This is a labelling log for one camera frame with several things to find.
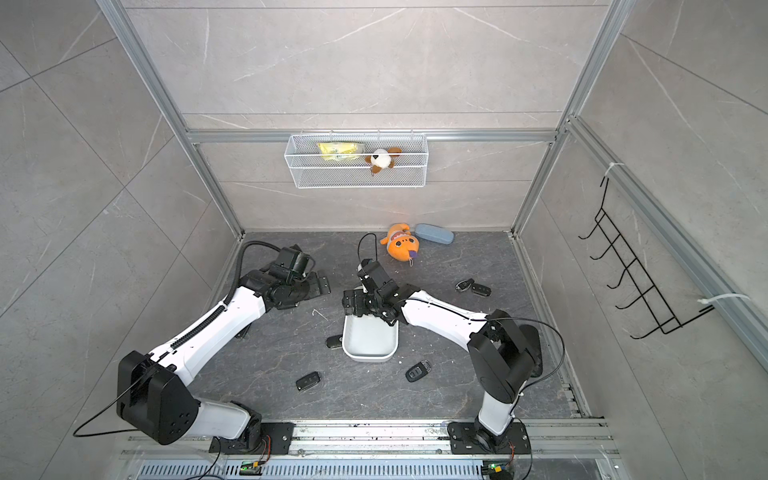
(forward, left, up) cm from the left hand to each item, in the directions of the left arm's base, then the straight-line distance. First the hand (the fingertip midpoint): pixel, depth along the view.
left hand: (318, 282), depth 84 cm
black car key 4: (+6, -52, -16) cm, 55 cm away
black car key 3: (+9, -47, -17) cm, 51 cm away
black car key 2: (-23, +3, -16) cm, 28 cm away
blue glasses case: (+33, -39, -16) cm, 53 cm away
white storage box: (-9, -14, -18) cm, 25 cm away
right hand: (-3, -11, -5) cm, 12 cm away
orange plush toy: (+22, -25, -9) cm, 34 cm away
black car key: (-11, -3, -17) cm, 20 cm away
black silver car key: (-21, -28, -16) cm, 38 cm away
